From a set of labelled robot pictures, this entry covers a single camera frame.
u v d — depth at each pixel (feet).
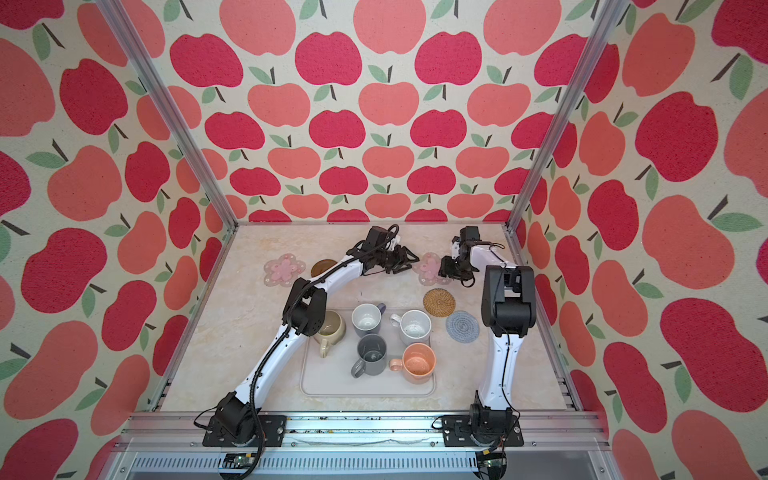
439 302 3.23
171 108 2.85
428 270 3.50
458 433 2.40
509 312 1.87
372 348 2.69
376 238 3.01
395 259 3.23
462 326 3.05
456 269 3.00
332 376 2.72
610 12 2.27
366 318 3.04
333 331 2.73
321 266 3.53
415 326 2.99
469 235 2.89
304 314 2.37
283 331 2.35
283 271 3.53
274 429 2.46
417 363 2.75
